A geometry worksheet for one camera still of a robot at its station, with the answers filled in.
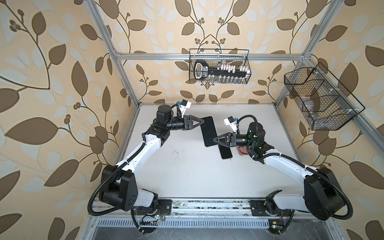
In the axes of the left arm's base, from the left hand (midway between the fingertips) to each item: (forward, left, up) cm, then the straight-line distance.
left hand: (200, 121), depth 70 cm
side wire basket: (+8, -62, +2) cm, 62 cm away
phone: (0, -16, -29) cm, 34 cm away
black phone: (-3, -4, -4) cm, 6 cm away
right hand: (-7, -6, -6) cm, 11 cm away
